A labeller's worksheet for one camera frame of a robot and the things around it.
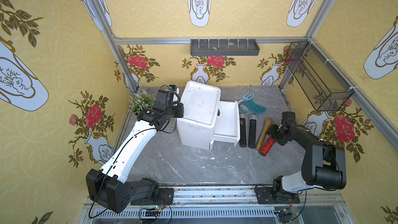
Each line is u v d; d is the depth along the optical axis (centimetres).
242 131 93
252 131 93
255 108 107
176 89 70
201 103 82
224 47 92
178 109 68
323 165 44
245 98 114
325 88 65
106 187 38
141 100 86
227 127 91
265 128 95
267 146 89
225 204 72
